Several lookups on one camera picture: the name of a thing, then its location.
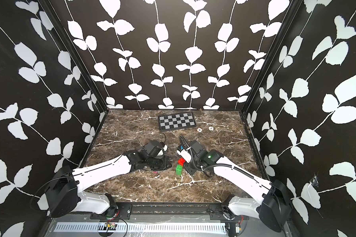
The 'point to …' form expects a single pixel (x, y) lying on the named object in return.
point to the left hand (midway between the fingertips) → (174, 165)
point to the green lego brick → (179, 169)
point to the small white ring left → (199, 130)
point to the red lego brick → (181, 161)
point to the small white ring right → (211, 128)
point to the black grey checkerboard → (176, 121)
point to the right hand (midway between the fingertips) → (185, 163)
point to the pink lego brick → (155, 172)
